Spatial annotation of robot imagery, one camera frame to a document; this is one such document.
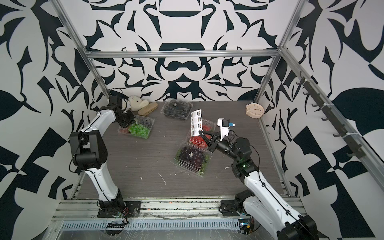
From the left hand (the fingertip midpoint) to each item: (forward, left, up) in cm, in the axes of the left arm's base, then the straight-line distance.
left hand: (134, 117), depth 97 cm
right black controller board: (-58, -61, -11) cm, 85 cm away
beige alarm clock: (+10, -84, -7) cm, 85 cm away
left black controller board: (-57, +2, -15) cm, 59 cm away
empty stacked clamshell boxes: (+13, -29, -7) cm, 32 cm away
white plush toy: (+17, +3, -4) cm, 18 cm away
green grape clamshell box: (-6, -5, -3) cm, 8 cm away
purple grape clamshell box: (-27, -37, -5) cm, 46 cm away
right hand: (-26, -40, +19) cm, 51 cm away
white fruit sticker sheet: (-21, -38, +20) cm, 48 cm away
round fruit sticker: (-26, -36, -2) cm, 44 cm away
